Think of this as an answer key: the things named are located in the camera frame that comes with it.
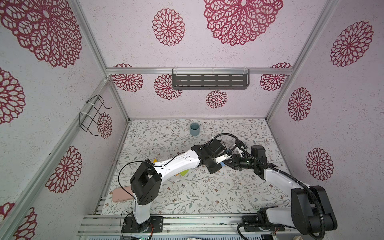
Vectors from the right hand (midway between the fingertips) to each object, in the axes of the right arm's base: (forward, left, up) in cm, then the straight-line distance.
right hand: (223, 160), depth 82 cm
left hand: (-2, +4, -3) cm, 6 cm away
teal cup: (+29, +17, -7) cm, 34 cm away
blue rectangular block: (-2, 0, -1) cm, 2 cm away
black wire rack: (+9, +70, +21) cm, 73 cm away
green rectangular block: (-2, +22, -13) cm, 26 cm away
